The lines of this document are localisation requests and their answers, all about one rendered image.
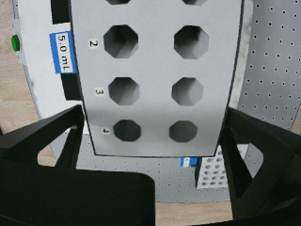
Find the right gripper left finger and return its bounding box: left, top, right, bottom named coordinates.
left=0, top=104, right=86, bottom=169

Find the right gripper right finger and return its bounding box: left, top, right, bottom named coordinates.
left=219, top=106, right=301, bottom=219

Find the grey rectangular base plate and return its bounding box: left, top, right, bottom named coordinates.
left=76, top=0, right=301, bottom=203

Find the white plate with round holes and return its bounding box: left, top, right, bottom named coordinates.
left=49, top=0, right=244, bottom=158

